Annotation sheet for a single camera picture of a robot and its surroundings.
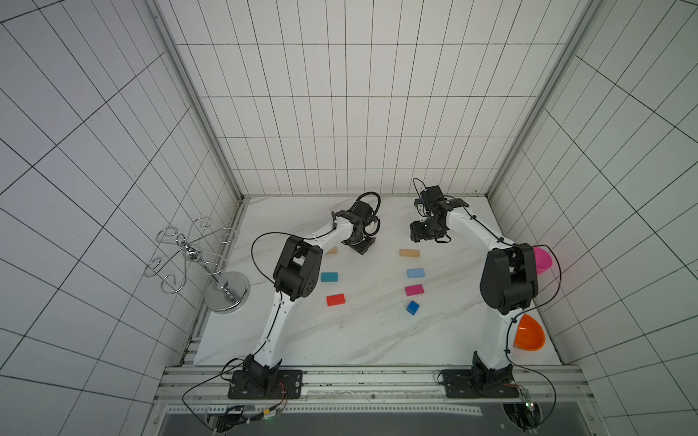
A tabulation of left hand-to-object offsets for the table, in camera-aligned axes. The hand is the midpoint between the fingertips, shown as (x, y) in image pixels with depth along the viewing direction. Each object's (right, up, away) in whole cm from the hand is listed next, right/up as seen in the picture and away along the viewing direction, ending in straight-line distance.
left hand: (356, 248), depth 102 cm
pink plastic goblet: (+59, -2, -18) cm, 62 cm away
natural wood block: (-9, -1, -3) cm, 9 cm away
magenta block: (+19, -13, -12) cm, 26 cm away
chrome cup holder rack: (-44, -14, -13) cm, 48 cm away
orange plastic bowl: (+52, -24, -23) cm, 61 cm away
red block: (-7, -16, -15) cm, 23 cm away
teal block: (-11, -10, -8) cm, 16 cm away
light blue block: (+21, -8, -7) cm, 24 cm away
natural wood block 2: (+20, -2, -3) cm, 20 cm away
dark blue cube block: (+18, -17, -17) cm, 30 cm away
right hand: (+24, +7, -5) cm, 26 cm away
